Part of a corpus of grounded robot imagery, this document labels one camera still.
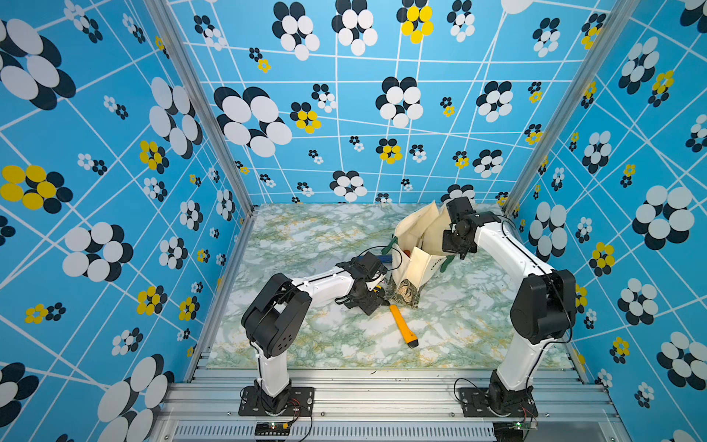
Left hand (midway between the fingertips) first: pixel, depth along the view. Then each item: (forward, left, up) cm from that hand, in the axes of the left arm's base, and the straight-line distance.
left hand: (368, 294), depth 93 cm
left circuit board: (-37, +26, -4) cm, 46 cm away
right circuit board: (-38, -37, -1) cm, 53 cm away
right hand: (+12, -30, +12) cm, 35 cm away
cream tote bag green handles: (+4, -15, +20) cm, 25 cm away
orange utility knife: (-14, -13, -1) cm, 19 cm away
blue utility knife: (+8, -5, +10) cm, 14 cm away
